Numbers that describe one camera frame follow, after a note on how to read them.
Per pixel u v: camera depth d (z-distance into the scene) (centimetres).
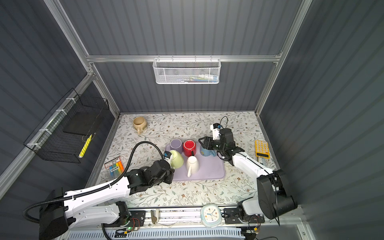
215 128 78
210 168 94
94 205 47
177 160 75
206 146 76
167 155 69
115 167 90
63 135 72
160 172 59
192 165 83
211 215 72
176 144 92
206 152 93
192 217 76
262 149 98
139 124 103
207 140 76
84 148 68
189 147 91
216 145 74
